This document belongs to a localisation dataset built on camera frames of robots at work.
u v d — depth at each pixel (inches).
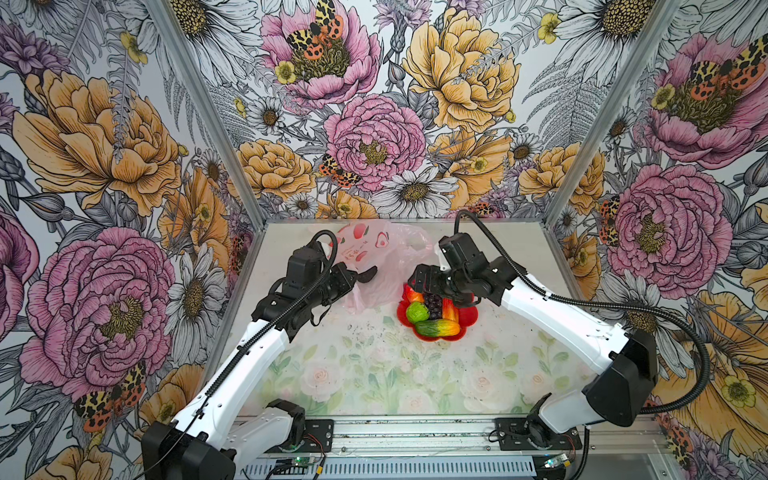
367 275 40.9
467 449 28.7
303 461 28.1
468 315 36.1
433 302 37.1
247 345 18.4
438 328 33.8
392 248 36.9
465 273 23.0
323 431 29.2
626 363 16.3
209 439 15.2
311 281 21.5
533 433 26.1
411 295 37.1
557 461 28.2
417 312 35.2
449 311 36.1
